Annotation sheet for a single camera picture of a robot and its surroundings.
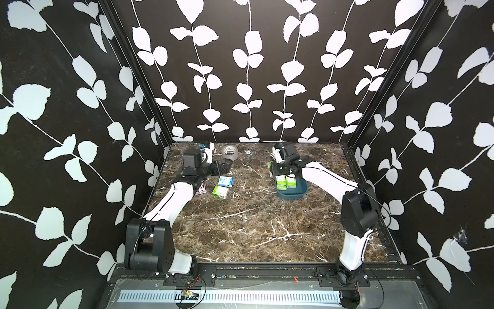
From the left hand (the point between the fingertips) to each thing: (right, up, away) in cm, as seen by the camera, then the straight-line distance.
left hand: (225, 158), depth 85 cm
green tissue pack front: (+27, -13, +10) cm, 31 cm away
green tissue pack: (+33, -12, +13) cm, 37 cm away
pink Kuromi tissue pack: (-13, -16, +11) cm, 23 cm away
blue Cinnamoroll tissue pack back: (-2, -12, +16) cm, 20 cm away
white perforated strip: (+4, -52, -15) cm, 54 cm away
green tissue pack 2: (-4, -17, +11) cm, 20 cm away
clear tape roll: (-1, +5, +30) cm, 30 cm away
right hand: (+21, -3, +7) cm, 23 cm away
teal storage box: (+34, -18, +13) cm, 41 cm away
